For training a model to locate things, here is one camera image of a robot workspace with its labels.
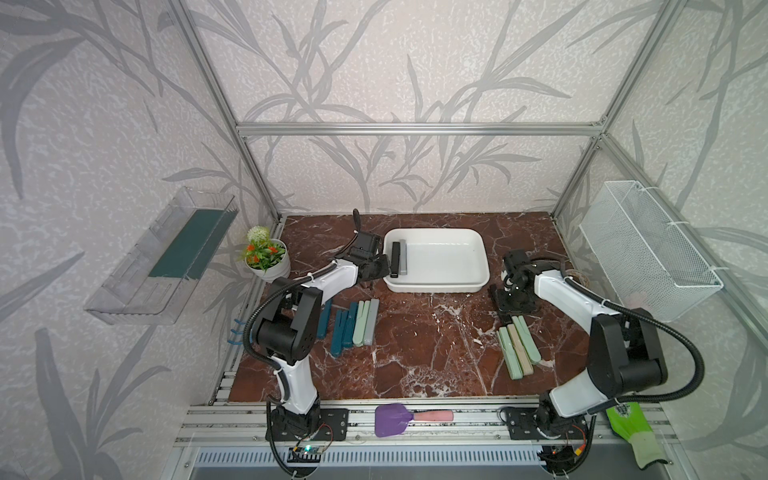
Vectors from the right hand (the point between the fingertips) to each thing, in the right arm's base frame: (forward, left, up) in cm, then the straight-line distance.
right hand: (505, 306), depth 90 cm
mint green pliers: (-14, +2, -1) cm, 14 cm away
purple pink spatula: (-29, +34, -3) cm, 45 cm away
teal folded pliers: (-4, +48, -1) cm, 48 cm away
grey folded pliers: (-6, +41, -2) cm, 41 cm away
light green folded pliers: (-6, +44, -2) cm, 45 cm away
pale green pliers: (-12, -5, -2) cm, 13 cm away
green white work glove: (-30, -25, -3) cm, 39 cm away
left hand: (+13, +36, +3) cm, 39 cm away
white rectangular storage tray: (+22, +18, -5) cm, 29 cm away
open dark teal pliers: (-2, +56, -3) cm, 56 cm away
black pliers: (+17, +34, -1) cm, 38 cm away
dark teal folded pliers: (-7, +50, -2) cm, 50 cm away
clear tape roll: (+13, -29, -4) cm, 32 cm away
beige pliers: (-15, -2, -2) cm, 15 cm away
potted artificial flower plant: (+11, +73, +11) cm, 74 cm away
